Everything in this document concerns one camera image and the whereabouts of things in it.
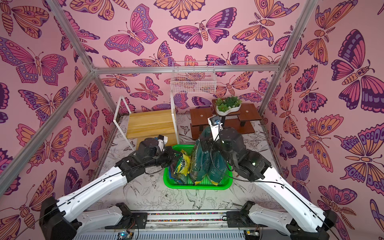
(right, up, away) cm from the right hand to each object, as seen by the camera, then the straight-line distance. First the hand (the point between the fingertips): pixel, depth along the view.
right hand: (207, 132), depth 64 cm
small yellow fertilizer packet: (-9, -14, +12) cm, 21 cm away
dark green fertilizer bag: (+5, -15, +1) cm, 16 cm away
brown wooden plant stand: (-3, +8, +34) cm, 35 cm away
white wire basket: (-6, +34, +42) cm, 54 cm away
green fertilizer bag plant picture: (-3, -12, +3) cm, 13 cm away
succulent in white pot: (+14, +15, +21) cm, 30 cm away
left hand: (-10, -10, +7) cm, 16 cm away
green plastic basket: (+11, -27, +14) cm, 32 cm away
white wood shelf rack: (-35, +3, +23) cm, 42 cm away
